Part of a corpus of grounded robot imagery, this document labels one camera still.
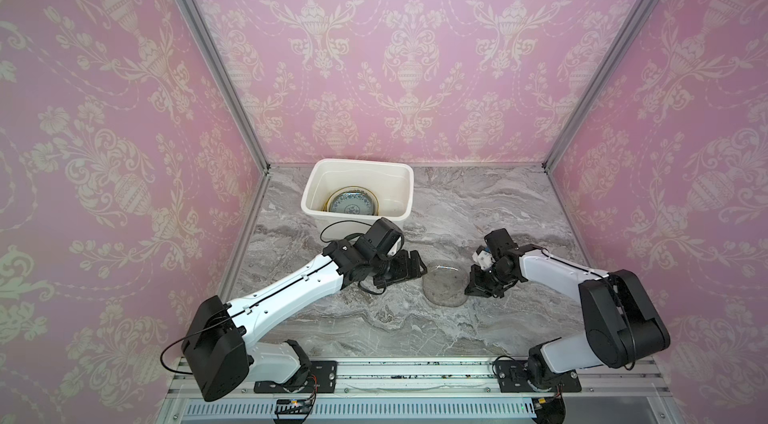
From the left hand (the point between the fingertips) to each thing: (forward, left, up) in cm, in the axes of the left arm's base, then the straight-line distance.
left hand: (418, 277), depth 74 cm
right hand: (+3, -16, -15) cm, 22 cm away
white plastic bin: (+36, +8, -5) cm, 37 cm away
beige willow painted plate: (+37, +21, -10) cm, 44 cm away
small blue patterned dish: (+32, +21, -11) cm, 40 cm away
